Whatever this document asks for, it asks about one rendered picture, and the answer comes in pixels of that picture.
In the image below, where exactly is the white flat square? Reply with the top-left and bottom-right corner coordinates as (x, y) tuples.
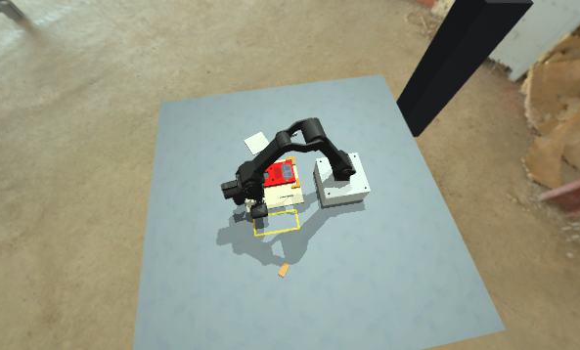
(245, 132), (269, 155)

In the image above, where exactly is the wooden rectangular block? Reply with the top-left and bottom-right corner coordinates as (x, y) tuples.
(278, 263), (290, 277)

